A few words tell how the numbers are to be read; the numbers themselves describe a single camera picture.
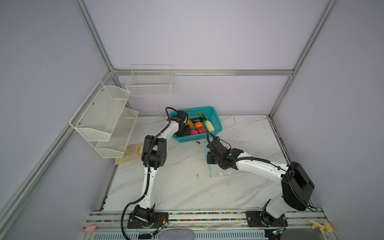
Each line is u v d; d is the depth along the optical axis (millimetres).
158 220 736
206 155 768
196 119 1130
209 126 1101
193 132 1021
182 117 891
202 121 1144
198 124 1105
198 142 1040
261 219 658
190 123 1094
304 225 738
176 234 678
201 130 1042
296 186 436
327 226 703
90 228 705
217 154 648
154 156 613
